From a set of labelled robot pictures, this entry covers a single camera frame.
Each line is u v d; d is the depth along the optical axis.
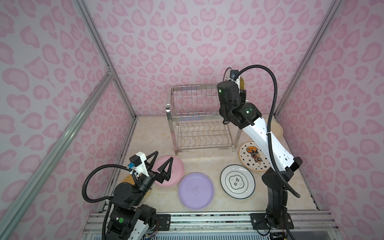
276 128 1.12
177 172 0.91
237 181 0.86
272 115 0.48
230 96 0.48
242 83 0.71
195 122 1.10
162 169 0.54
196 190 0.83
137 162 0.51
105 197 0.49
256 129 0.47
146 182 0.54
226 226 0.73
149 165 0.63
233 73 0.54
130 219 0.48
